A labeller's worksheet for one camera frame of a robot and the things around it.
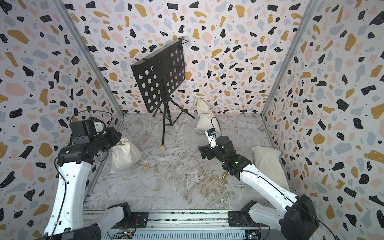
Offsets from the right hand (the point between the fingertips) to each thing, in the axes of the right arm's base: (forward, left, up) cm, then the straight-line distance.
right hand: (206, 143), depth 79 cm
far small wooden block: (+8, +29, -19) cm, 36 cm away
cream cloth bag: (+34, +1, -13) cm, 36 cm away
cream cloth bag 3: (-3, -37, -14) cm, 40 cm away
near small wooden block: (-5, +36, -18) cm, 41 cm away
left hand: (-2, +40, +11) cm, 41 cm away
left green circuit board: (-39, +39, -22) cm, 59 cm away
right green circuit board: (-37, -23, -23) cm, 49 cm away
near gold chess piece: (-9, -11, -20) cm, 24 cm away
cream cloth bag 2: (-10, +39, +3) cm, 41 cm away
